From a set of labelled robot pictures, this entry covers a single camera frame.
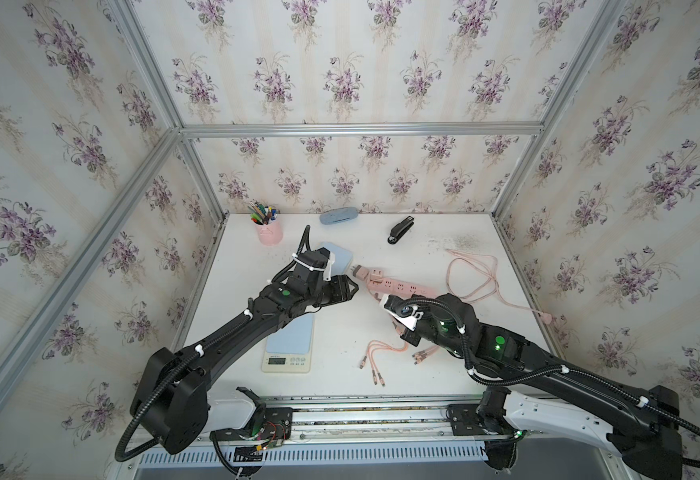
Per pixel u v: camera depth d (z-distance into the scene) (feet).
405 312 1.80
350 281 2.46
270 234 3.49
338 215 3.87
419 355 2.75
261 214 3.46
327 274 2.35
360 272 3.29
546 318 3.11
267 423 2.37
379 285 3.15
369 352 2.81
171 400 1.28
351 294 2.40
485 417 2.15
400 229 3.63
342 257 3.47
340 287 2.30
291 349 2.78
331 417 4.33
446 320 1.66
